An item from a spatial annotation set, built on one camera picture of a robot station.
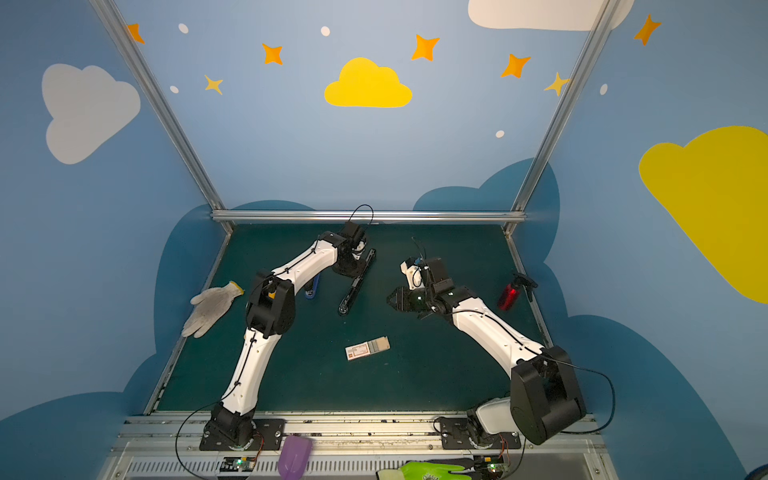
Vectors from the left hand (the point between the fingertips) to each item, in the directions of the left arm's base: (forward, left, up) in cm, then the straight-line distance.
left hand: (360, 271), depth 104 cm
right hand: (-17, -12, +11) cm, 24 cm away
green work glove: (-56, -18, -2) cm, 59 cm away
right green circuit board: (-55, -35, -3) cm, 65 cm away
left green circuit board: (-56, +26, -4) cm, 62 cm away
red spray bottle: (-12, -48, +6) cm, 50 cm away
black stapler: (-13, +4, -1) cm, 14 cm away
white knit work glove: (-13, +49, -3) cm, 51 cm away
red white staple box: (-27, -4, -2) cm, 27 cm away
